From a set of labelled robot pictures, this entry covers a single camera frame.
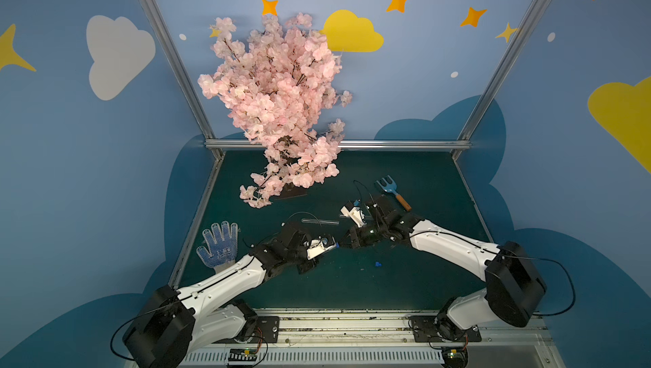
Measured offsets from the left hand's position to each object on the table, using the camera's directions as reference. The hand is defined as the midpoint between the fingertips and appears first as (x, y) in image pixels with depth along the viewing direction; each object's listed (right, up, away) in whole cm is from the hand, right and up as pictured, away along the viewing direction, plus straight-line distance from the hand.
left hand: (322, 247), depth 83 cm
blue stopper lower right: (+19, -7, +3) cm, 21 cm away
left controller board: (-23, -29, -10) cm, 38 cm away
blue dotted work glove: (-36, -3, +7) cm, 37 cm away
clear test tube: (-4, +6, +18) cm, 20 cm away
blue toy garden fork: (+29, +19, +26) cm, 44 cm away
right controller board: (+39, -29, -10) cm, 50 cm away
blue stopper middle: (+11, +15, -5) cm, 20 cm away
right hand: (+6, +3, -3) cm, 8 cm away
